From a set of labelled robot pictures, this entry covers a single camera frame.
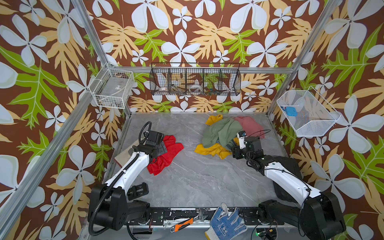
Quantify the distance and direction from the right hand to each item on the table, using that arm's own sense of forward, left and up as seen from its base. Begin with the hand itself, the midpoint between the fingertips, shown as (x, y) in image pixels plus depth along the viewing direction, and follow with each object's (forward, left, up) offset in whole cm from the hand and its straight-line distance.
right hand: (235, 145), depth 87 cm
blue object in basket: (+15, -32, +13) cm, 38 cm away
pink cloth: (+20, -16, -6) cm, 27 cm away
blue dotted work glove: (-39, +11, -12) cm, 42 cm away
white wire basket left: (+27, +73, +22) cm, 81 cm away
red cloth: (-8, +45, -6) cm, 46 cm away
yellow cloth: (+4, +9, -9) cm, 13 cm away
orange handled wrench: (-37, +29, -11) cm, 48 cm away
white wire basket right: (+11, -40, +15) cm, 44 cm away
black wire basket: (+40, +23, +20) cm, 50 cm away
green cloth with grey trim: (+9, +7, +2) cm, 11 cm away
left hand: (0, +47, -1) cm, 47 cm away
